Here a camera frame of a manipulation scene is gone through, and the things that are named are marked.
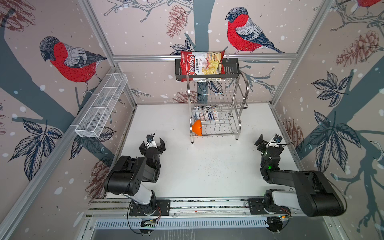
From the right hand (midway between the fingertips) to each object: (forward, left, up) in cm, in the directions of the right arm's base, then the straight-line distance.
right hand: (268, 139), depth 86 cm
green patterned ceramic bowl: (+17, +30, +2) cm, 35 cm away
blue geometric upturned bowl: (+17, +34, +2) cm, 38 cm away
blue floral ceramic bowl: (+16, +43, +2) cm, 46 cm away
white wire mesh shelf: (-7, +92, +22) cm, 95 cm away
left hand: (-2, +70, 0) cm, 70 cm away
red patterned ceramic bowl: (+16, +39, +2) cm, 43 cm away
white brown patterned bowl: (+17, +37, +2) cm, 40 cm away
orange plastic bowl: (+7, +42, +1) cm, 43 cm away
